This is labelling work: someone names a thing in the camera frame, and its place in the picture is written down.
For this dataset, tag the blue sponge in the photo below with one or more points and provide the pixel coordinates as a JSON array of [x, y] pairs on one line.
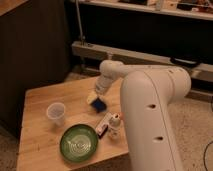
[[98, 105]]

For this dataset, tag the green ceramic plate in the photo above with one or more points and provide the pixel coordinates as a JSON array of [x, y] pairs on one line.
[[78, 143]]

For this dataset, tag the wooden table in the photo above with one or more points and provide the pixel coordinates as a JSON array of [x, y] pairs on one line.
[[39, 141]]

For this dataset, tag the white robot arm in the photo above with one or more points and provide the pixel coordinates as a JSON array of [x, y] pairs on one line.
[[145, 93]]

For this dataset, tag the metal shelf rack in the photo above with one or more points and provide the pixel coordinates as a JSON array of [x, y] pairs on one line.
[[125, 32]]

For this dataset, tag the small white bottle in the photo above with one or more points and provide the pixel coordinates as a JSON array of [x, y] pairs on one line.
[[114, 126]]

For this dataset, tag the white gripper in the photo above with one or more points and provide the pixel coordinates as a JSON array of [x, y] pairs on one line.
[[101, 87]]

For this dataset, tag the translucent white cup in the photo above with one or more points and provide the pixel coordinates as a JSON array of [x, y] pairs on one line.
[[56, 113]]

